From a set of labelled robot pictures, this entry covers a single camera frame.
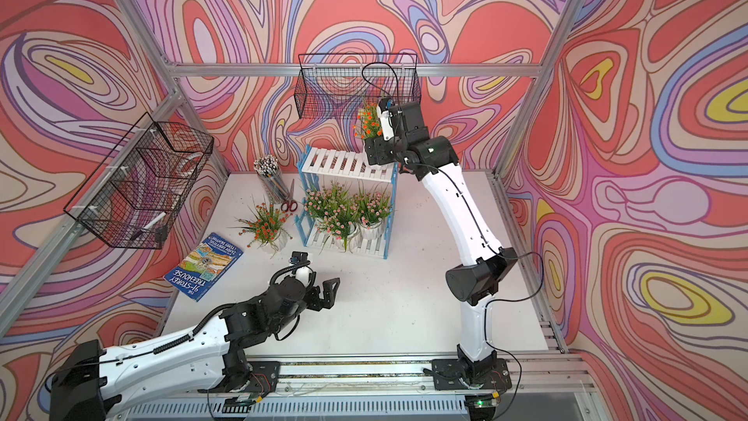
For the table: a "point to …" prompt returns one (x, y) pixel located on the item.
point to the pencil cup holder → (270, 173)
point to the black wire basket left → (131, 201)
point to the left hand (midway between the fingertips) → (332, 281)
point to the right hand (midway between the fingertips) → (382, 151)
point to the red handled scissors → (289, 204)
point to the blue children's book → (198, 272)
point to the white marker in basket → (154, 221)
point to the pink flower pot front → (316, 195)
